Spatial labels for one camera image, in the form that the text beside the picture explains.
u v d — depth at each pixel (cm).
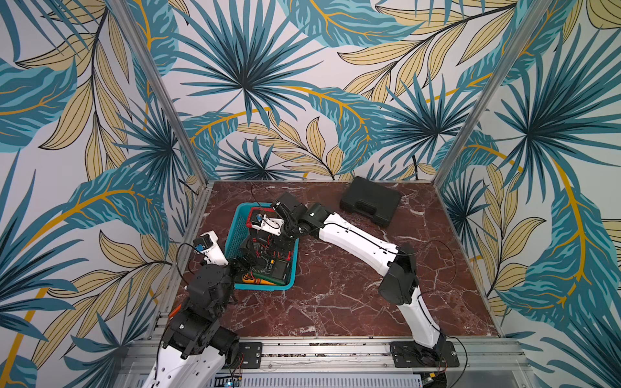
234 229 92
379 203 106
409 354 73
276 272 79
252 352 74
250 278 78
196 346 46
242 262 61
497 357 75
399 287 50
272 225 68
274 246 71
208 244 56
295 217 61
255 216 68
